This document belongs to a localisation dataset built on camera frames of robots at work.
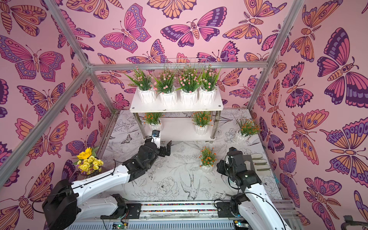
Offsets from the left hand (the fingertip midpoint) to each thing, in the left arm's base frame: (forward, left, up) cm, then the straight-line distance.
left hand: (165, 139), depth 81 cm
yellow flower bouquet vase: (-18, +33, +7) cm, 38 cm away
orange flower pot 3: (+11, -21, +3) cm, 24 cm away
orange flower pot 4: (+10, -50, -2) cm, 51 cm away
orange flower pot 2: (-10, -24, -3) cm, 26 cm away
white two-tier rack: (+11, +5, +14) cm, 19 cm away
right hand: (-11, -30, -9) cm, 33 cm away
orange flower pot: (+14, +9, +2) cm, 16 cm away
